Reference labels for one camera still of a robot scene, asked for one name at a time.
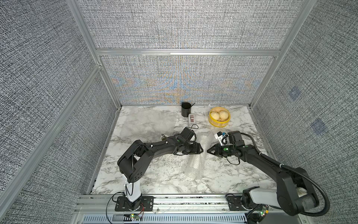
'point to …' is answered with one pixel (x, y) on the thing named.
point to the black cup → (185, 109)
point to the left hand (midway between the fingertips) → (202, 151)
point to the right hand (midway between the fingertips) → (208, 148)
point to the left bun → (215, 115)
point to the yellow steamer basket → (220, 122)
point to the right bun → (223, 115)
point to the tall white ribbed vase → (195, 167)
